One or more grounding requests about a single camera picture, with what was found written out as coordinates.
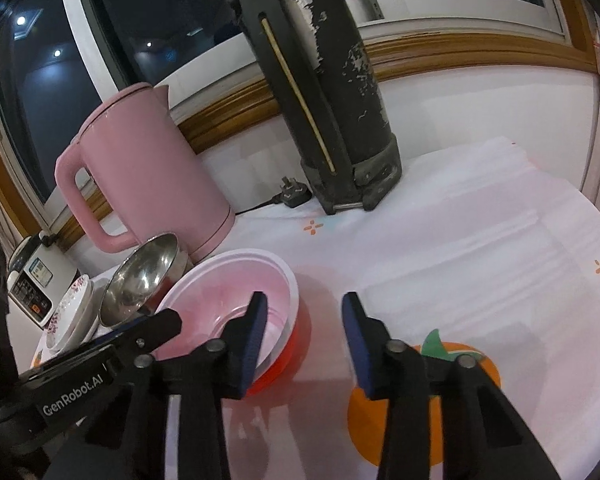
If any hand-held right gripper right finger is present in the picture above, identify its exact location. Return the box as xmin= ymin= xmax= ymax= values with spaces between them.
xmin=342 ymin=292 xmax=563 ymax=480

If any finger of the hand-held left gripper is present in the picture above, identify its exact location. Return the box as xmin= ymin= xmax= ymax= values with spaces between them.
xmin=97 ymin=308 xmax=182 ymax=361

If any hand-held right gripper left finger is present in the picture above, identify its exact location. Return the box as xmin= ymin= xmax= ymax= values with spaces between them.
xmin=50 ymin=291 xmax=268 ymax=480

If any stainless steel bowl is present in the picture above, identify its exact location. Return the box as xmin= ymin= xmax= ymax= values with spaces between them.
xmin=98 ymin=232 xmax=191 ymax=331

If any red plastic bowl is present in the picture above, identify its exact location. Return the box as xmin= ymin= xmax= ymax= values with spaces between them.
xmin=152 ymin=250 xmax=313 ymax=398

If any white black rice cooker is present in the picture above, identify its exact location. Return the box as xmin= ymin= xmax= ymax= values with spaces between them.
xmin=6 ymin=234 xmax=78 ymax=331

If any white tablecloth with orange print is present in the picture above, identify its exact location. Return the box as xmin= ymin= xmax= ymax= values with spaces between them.
xmin=30 ymin=135 xmax=600 ymax=480

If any pink electric kettle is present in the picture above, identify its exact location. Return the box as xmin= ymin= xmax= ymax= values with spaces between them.
xmin=55 ymin=81 xmax=237 ymax=263

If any black worn thermos flask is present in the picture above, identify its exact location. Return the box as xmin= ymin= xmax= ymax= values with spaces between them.
xmin=215 ymin=0 xmax=403 ymax=216

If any black power cord with plug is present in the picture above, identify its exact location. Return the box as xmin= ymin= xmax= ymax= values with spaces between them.
xmin=235 ymin=176 xmax=312 ymax=213

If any window with wooden frame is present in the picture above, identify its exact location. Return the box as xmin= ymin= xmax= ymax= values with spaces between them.
xmin=0 ymin=0 xmax=600 ymax=256

